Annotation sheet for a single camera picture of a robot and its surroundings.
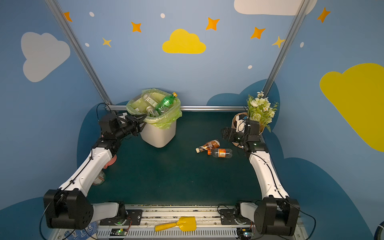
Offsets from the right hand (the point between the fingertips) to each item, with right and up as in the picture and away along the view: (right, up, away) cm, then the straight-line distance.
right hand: (230, 129), depth 82 cm
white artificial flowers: (+16, +11, -1) cm, 19 cm away
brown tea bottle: (-8, -10, +16) cm, 21 cm away
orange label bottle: (-3, -15, +11) cm, 19 cm away
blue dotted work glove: (-73, -50, -12) cm, 90 cm away
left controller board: (-57, -50, -10) cm, 76 cm away
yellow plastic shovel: (-24, -47, -9) cm, 53 cm away
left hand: (-43, +7, -6) cm, 44 cm away
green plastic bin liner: (-46, +20, +9) cm, 51 cm away
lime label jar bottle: (-46, +10, +9) cm, 48 cm away
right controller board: (+5, -51, -10) cm, 52 cm away
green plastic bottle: (-37, +15, +7) cm, 41 cm away
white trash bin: (-43, -5, +8) cm, 44 cm away
